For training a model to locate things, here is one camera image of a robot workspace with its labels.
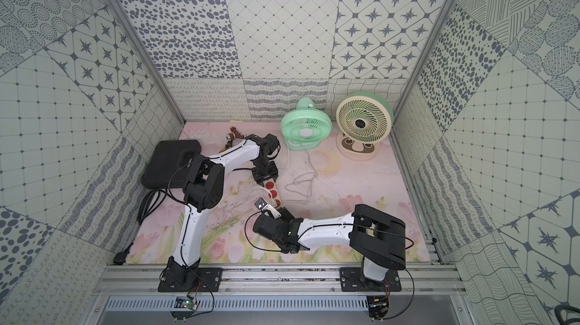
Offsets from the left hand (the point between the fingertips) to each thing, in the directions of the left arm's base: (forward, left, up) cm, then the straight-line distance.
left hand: (271, 181), depth 99 cm
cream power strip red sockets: (-4, -1, +3) cm, 5 cm away
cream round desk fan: (+15, -38, +24) cm, 47 cm away
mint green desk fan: (+13, -14, +21) cm, 28 cm away
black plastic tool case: (+2, +44, +7) cm, 45 cm away
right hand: (-17, -4, +4) cm, 18 cm away
